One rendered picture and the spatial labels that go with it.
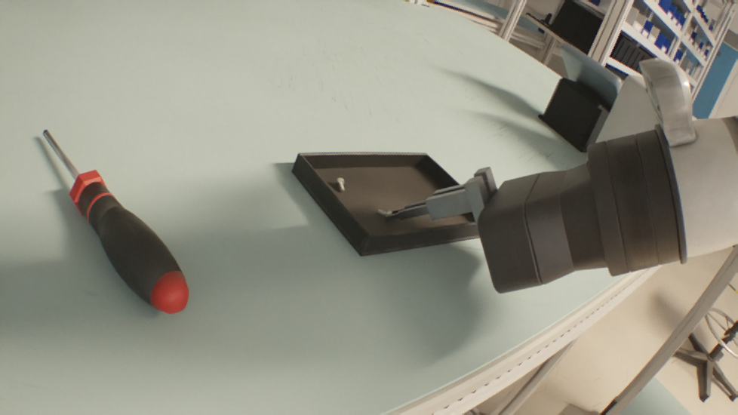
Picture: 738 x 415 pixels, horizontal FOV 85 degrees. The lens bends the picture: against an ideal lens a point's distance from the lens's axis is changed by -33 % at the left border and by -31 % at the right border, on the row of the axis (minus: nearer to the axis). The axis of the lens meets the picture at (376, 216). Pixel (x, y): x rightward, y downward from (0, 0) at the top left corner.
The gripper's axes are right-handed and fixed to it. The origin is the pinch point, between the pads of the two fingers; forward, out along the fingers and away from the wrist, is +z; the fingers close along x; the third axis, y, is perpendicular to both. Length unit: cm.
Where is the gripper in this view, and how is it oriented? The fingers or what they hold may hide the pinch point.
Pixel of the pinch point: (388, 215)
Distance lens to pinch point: 33.7
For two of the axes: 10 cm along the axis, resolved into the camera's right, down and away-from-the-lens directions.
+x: 4.2, -3.4, 8.4
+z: -8.4, 2.0, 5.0
